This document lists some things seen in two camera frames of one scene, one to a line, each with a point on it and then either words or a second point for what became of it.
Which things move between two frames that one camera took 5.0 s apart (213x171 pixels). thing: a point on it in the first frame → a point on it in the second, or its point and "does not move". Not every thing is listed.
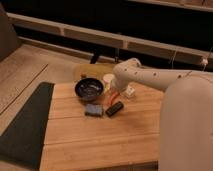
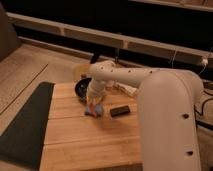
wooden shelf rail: x=144 y=44 does not move
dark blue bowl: x=89 y=89 does not move
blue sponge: x=93 y=110 does not move
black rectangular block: x=109 y=112 → x=119 y=111
